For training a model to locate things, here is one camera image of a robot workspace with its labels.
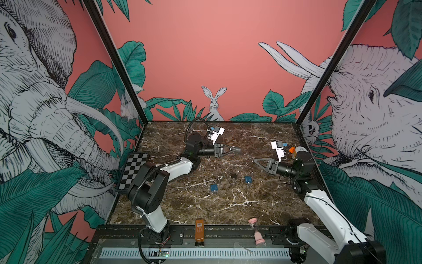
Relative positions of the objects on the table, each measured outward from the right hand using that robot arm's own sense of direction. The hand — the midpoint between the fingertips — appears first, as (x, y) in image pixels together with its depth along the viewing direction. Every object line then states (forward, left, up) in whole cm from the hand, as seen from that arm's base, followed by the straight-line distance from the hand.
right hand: (255, 162), depth 70 cm
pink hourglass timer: (-25, -2, -23) cm, 34 cm away
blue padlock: (-1, +18, -25) cm, 31 cm away
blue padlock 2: (+4, -2, -26) cm, 26 cm away
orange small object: (+24, -32, -25) cm, 47 cm away
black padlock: (+6, +7, -25) cm, 27 cm away
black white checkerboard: (+13, +65, -22) cm, 70 cm away
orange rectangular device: (-23, +24, -21) cm, 39 cm away
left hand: (+5, +8, +1) cm, 10 cm away
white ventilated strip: (-30, +27, -25) cm, 48 cm away
